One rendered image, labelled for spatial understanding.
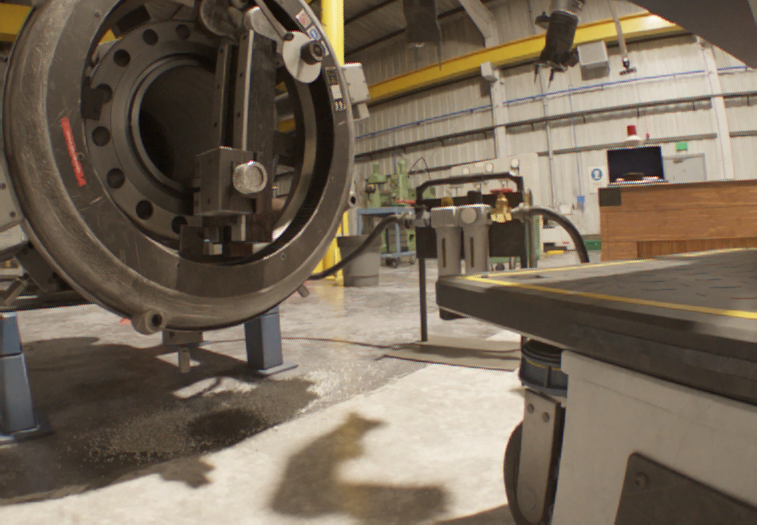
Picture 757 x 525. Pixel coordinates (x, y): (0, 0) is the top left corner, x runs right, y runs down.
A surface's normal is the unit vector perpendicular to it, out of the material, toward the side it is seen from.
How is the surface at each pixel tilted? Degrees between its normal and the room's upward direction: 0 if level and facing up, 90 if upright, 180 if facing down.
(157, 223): 90
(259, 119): 90
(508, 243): 90
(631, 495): 90
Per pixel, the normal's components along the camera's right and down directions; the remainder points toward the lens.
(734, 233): -0.57, 0.02
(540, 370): -0.91, 0.04
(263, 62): 0.82, -0.04
